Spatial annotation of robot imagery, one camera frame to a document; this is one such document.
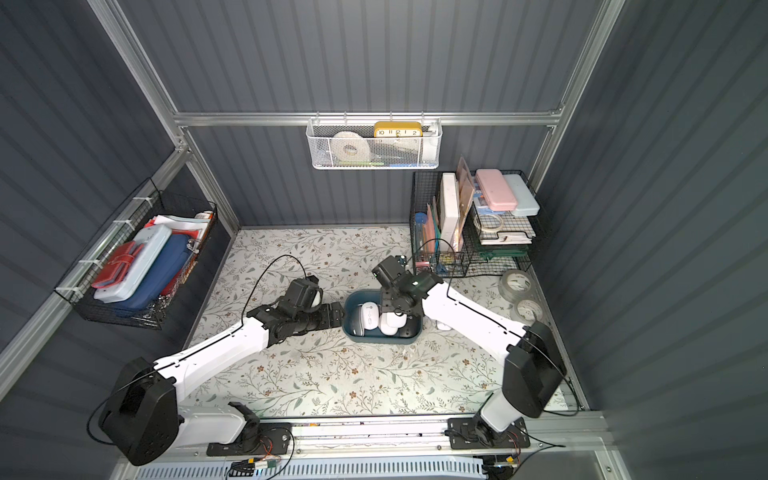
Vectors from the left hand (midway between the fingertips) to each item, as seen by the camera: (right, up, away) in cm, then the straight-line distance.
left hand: (335, 316), depth 85 cm
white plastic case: (-40, +12, -23) cm, 48 cm away
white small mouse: (+16, -1, -4) cm, 17 cm away
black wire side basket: (-48, +30, -7) cm, 57 cm away
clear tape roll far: (+59, +7, +17) cm, 62 cm away
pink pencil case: (+51, +39, +14) cm, 66 cm away
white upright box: (+34, +31, +6) cm, 46 cm away
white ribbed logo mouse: (+9, -2, +8) cm, 13 cm away
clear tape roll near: (+61, -1, +12) cm, 62 cm away
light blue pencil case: (+61, +35, +13) cm, 71 cm away
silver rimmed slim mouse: (+32, -5, +8) cm, 34 cm away
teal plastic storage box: (+5, -5, +4) cm, 8 cm away
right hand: (+19, +3, -2) cm, 20 cm away
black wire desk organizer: (+42, +28, +8) cm, 51 cm away
